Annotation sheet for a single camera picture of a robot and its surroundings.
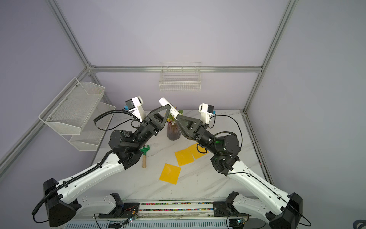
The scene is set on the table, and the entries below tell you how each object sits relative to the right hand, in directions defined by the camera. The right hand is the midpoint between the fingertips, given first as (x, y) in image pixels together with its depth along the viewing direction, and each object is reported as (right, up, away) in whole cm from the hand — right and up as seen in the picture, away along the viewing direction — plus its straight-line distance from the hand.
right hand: (175, 121), depth 48 cm
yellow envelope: (-7, -32, +38) cm, 50 cm away
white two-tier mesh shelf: (-61, +7, +34) cm, 70 cm away
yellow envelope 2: (+2, -23, +45) cm, 51 cm away
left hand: (-2, +4, -1) cm, 5 cm away
